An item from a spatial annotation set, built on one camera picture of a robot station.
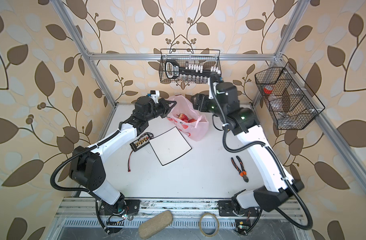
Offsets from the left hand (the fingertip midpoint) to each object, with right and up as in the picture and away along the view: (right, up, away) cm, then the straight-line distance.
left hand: (178, 100), depth 75 cm
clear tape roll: (+11, -60, -6) cm, 61 cm away
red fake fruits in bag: (+2, -8, +33) cm, 34 cm away
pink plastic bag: (+10, -17, +11) cm, 22 cm away
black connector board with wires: (-26, -25, +22) cm, 43 cm away
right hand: (+10, -1, -11) cm, 15 cm away
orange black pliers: (+37, -41, +9) cm, 56 cm away
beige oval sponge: (-10, -58, -8) cm, 60 cm away
